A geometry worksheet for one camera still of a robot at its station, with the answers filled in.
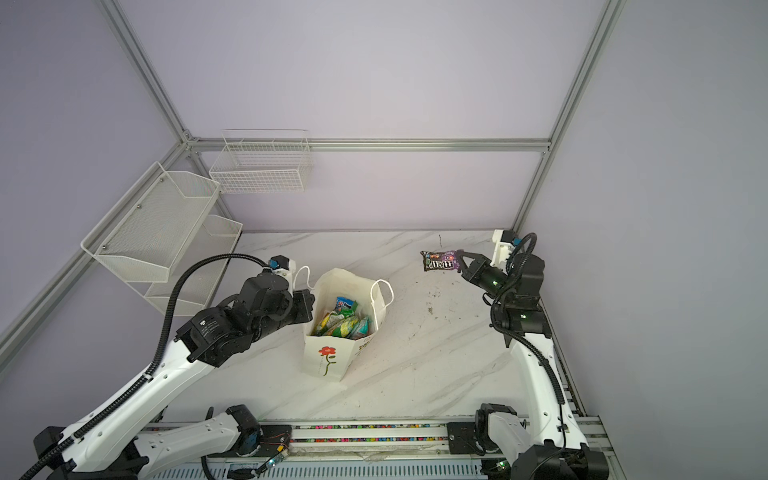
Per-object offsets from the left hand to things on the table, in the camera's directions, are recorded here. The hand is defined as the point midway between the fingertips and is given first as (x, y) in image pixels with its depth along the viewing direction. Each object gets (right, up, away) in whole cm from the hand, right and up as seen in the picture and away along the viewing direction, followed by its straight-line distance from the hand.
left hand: (313, 300), depth 69 cm
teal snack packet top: (+11, -8, +8) cm, 16 cm away
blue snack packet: (+5, -4, +18) cm, 19 cm away
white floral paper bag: (+3, -14, +1) cm, 14 cm away
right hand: (+34, +11, +2) cm, 35 cm away
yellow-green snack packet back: (+3, -8, +11) cm, 14 cm away
